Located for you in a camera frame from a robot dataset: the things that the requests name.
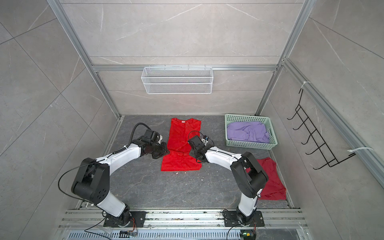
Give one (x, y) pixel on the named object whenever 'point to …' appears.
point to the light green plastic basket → (231, 118)
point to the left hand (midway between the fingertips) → (171, 148)
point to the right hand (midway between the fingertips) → (193, 151)
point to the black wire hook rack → (313, 132)
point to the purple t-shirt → (254, 131)
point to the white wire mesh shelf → (177, 80)
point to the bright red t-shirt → (178, 157)
